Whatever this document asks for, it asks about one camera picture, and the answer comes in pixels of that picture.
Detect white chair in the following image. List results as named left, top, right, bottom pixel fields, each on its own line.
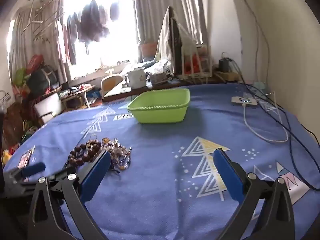
left=101, top=74, right=125, bottom=102

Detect hanging dark clothes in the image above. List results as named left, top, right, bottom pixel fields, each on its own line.
left=77, top=0, right=121, bottom=43

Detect black cable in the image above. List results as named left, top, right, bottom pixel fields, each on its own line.
left=235, top=80, right=320, bottom=191

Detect red bag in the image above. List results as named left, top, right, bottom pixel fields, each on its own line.
left=27, top=55, right=45, bottom=73

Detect blue printed tablecloth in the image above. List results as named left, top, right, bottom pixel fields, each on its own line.
left=2, top=82, right=320, bottom=240

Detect grey curtain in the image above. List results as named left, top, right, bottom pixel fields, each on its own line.
left=130, top=0, right=208, bottom=63

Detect black power adapter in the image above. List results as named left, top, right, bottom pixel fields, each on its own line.
left=219, top=52, right=232, bottom=72

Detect white mug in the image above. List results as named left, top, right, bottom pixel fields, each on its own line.
left=124, top=68, right=147, bottom=89

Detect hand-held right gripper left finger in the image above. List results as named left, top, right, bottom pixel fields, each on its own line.
left=27, top=150, right=112, bottom=240

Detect orange flowerpot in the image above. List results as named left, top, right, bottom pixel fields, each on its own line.
left=140, top=42, right=158, bottom=57

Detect green plastic basket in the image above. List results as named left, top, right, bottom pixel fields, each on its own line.
left=127, top=88, right=190, bottom=124

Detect white cable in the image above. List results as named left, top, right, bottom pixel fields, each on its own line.
left=243, top=104, right=289, bottom=143

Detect brown bead bracelet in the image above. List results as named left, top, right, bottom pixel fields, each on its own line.
left=65, top=140, right=102, bottom=168

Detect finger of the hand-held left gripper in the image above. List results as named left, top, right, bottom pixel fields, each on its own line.
left=47, top=171, right=70, bottom=182
left=10, top=162, right=46, bottom=179

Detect dark green bag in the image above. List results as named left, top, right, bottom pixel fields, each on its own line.
left=27, top=65, right=59, bottom=93

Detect low wooden table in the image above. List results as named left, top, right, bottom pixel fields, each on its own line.
left=60, top=85, right=97, bottom=108

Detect light teal cloth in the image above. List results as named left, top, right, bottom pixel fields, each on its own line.
left=252, top=81, right=268, bottom=93

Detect stack of papers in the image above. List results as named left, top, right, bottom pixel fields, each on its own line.
left=147, top=70, right=171, bottom=85

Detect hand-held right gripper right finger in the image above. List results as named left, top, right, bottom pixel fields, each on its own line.
left=213, top=148, right=295, bottom=240

